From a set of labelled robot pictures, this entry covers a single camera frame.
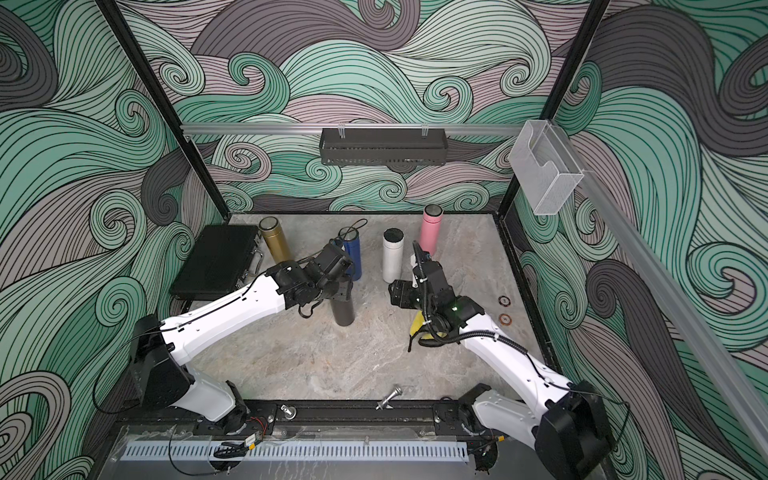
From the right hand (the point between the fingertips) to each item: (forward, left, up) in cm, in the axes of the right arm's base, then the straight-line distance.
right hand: (396, 289), depth 80 cm
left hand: (+1, +14, +3) cm, 15 cm away
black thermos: (-2, +15, -6) cm, 17 cm away
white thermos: (+13, +1, -1) cm, 13 cm away
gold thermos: (+18, +38, 0) cm, 42 cm away
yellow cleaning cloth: (-4, -6, -13) cm, 15 cm away
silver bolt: (-22, 0, -14) cm, 26 cm away
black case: (+18, +58, -9) cm, 62 cm away
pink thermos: (+22, -12, 0) cm, 25 cm away
